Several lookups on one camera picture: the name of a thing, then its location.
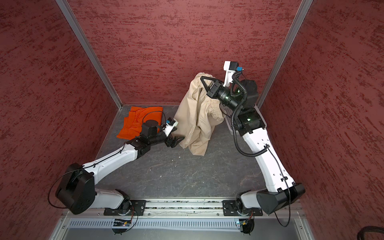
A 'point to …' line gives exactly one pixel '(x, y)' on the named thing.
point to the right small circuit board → (242, 222)
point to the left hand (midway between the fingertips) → (179, 135)
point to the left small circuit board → (121, 223)
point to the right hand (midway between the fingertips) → (199, 81)
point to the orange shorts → (133, 124)
